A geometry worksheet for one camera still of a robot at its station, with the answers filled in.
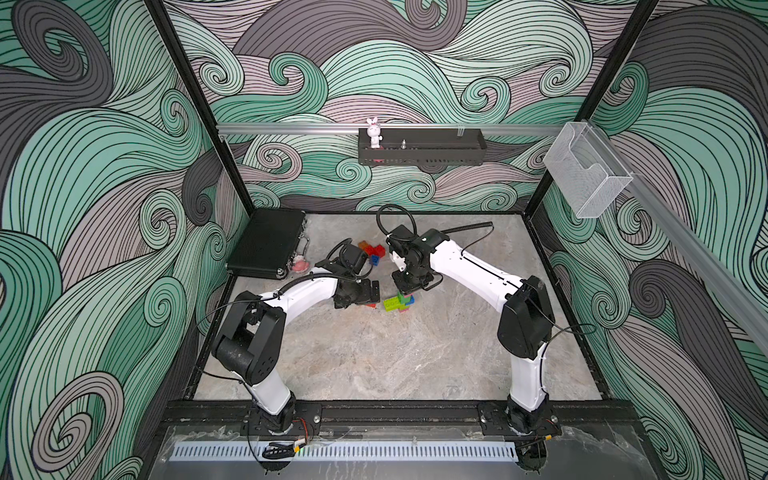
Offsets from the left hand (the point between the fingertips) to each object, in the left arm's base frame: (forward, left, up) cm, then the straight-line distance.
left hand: (368, 296), depth 89 cm
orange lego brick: (+24, +3, -5) cm, 25 cm away
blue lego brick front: (-1, -13, 0) cm, 13 cm away
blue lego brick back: (+17, -2, -5) cm, 18 cm away
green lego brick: (-1, -10, -1) cm, 10 cm away
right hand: (0, -10, +4) cm, 11 cm away
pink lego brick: (-2, -11, -6) cm, 13 cm away
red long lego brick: (+1, -1, -7) cm, 7 cm away
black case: (+21, +37, -1) cm, 42 cm away
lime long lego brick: (-1, -7, -3) cm, 8 cm away
